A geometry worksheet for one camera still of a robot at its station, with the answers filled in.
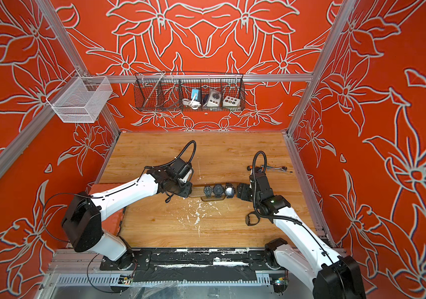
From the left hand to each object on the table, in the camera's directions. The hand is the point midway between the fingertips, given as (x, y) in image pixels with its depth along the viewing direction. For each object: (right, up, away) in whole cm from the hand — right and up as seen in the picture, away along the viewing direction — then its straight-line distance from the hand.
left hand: (182, 184), depth 84 cm
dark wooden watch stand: (+14, -8, +4) cm, 17 cm away
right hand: (+26, 0, -6) cm, 27 cm away
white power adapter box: (+15, +41, +7) cm, 44 cm away
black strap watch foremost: (+30, -16, -3) cm, 34 cm away
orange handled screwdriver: (+54, +6, +17) cm, 56 cm away
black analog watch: (+12, -3, 0) cm, 12 cm away
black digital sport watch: (+17, -3, 0) cm, 17 cm away
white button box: (+24, +41, +10) cm, 49 cm away
